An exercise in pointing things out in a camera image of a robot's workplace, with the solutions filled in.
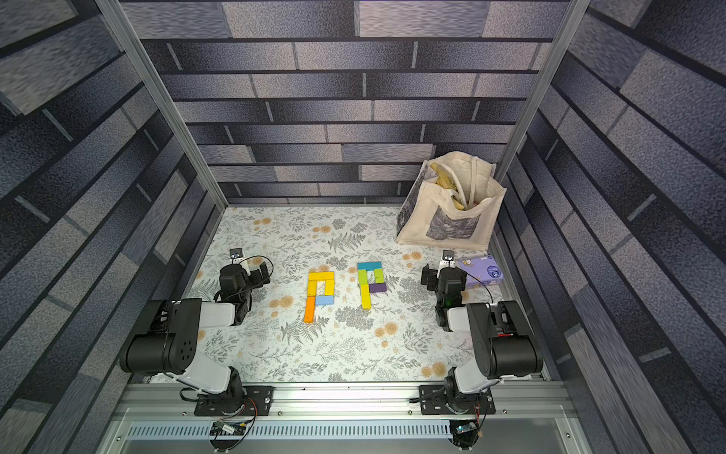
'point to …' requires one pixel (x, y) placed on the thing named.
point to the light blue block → (324, 300)
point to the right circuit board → (464, 433)
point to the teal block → (370, 266)
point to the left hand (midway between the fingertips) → (251, 262)
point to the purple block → (377, 288)
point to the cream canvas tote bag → (452, 201)
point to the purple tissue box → (485, 268)
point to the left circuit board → (222, 427)
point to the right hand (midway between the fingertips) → (443, 265)
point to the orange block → (310, 306)
